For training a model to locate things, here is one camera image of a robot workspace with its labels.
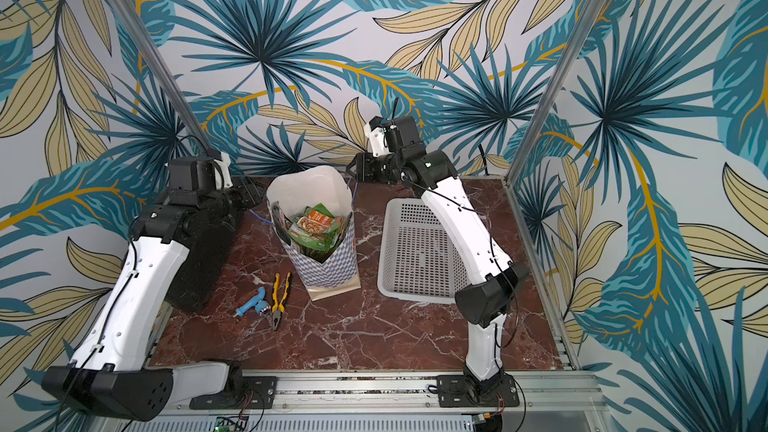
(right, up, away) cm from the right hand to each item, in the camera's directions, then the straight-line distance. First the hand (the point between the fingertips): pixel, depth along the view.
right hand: (354, 167), depth 72 cm
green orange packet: (-11, -20, +13) cm, 26 cm away
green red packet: (-13, -14, +22) cm, 29 cm away
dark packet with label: (-5, -16, +17) cm, 24 cm away
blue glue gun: (-29, -37, +13) cm, 49 cm away
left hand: (-22, -6, -1) cm, 23 cm away
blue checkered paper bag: (-19, -4, +20) cm, 28 cm away
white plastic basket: (+18, -26, +25) cm, 41 cm away
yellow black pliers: (-23, -39, +13) cm, 47 cm away
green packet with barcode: (-18, -17, +12) cm, 27 cm away
